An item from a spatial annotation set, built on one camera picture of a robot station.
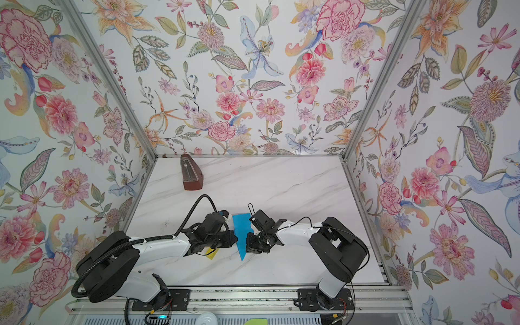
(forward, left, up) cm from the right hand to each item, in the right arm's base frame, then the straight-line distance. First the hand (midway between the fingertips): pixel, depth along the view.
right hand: (243, 249), depth 86 cm
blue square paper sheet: (+9, +1, +3) cm, 10 cm away
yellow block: (-3, +13, 0) cm, 14 cm away
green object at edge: (-24, -7, -1) cm, 25 cm away
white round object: (-25, +9, +5) cm, 27 cm away
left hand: (+2, +1, +2) cm, 3 cm away
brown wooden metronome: (+32, +28, +9) cm, 43 cm away
